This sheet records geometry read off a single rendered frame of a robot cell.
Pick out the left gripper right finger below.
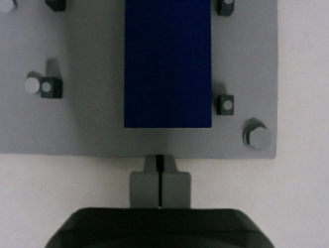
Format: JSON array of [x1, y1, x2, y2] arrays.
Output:
[[160, 155, 191, 208]]

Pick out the dark blue rectangular plate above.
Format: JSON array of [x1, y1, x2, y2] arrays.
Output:
[[124, 0, 212, 128]]

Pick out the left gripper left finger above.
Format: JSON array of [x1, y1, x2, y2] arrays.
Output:
[[130, 155, 160, 208]]

